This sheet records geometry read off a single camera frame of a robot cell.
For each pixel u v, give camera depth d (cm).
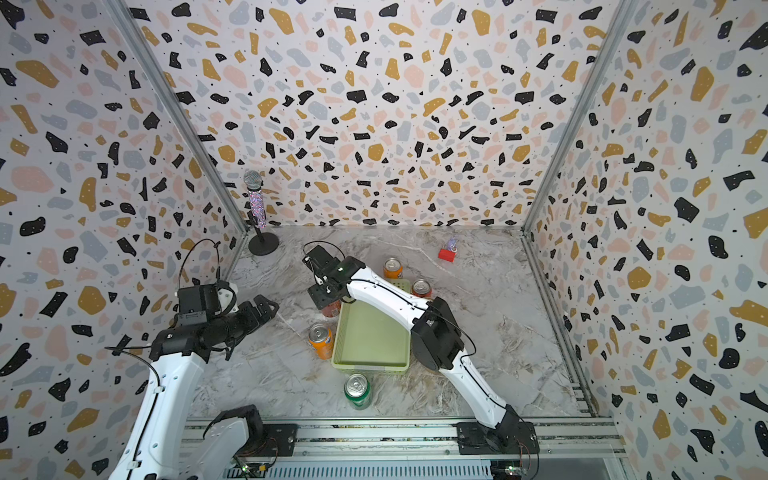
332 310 90
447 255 114
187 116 89
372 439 76
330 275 66
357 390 72
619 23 72
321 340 80
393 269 97
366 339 92
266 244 116
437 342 55
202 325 54
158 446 40
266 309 70
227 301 66
